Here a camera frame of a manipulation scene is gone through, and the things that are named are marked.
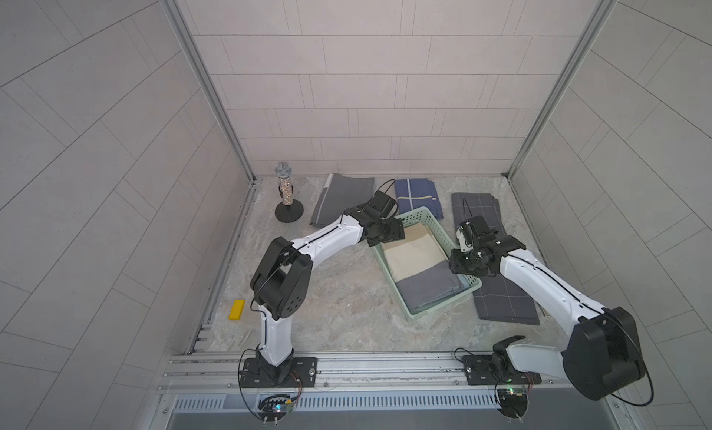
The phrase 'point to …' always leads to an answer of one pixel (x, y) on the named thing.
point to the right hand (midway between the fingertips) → (451, 264)
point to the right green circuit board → (512, 402)
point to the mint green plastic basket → (423, 215)
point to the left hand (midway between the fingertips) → (401, 233)
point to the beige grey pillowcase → (418, 251)
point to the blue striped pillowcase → (414, 193)
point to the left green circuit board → (274, 407)
